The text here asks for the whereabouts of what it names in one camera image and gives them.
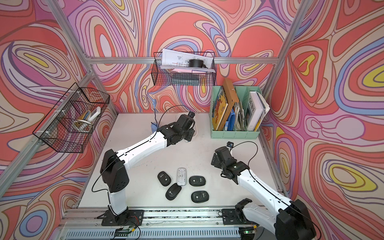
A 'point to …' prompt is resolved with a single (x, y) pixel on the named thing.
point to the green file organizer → (243, 93)
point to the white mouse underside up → (181, 176)
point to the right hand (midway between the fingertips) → (221, 162)
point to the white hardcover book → (257, 109)
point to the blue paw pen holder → (154, 126)
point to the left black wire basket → (68, 126)
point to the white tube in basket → (95, 112)
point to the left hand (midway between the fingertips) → (191, 129)
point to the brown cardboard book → (231, 98)
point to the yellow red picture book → (219, 109)
